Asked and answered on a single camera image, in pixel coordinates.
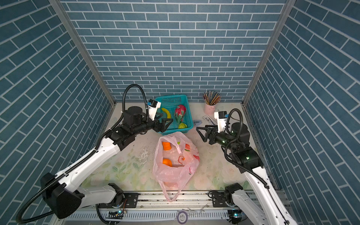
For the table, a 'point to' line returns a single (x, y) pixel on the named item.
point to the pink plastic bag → (177, 159)
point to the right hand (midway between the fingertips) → (200, 126)
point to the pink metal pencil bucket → (209, 109)
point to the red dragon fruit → (180, 112)
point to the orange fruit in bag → (167, 146)
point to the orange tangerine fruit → (167, 161)
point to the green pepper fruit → (182, 125)
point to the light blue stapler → (197, 122)
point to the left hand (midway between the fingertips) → (168, 117)
